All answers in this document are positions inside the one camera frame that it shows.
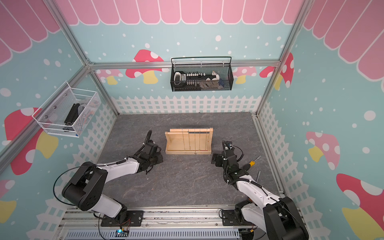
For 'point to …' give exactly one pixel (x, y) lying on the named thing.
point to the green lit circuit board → (121, 233)
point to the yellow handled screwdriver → (252, 162)
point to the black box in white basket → (71, 117)
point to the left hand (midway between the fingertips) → (160, 158)
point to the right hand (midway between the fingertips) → (219, 153)
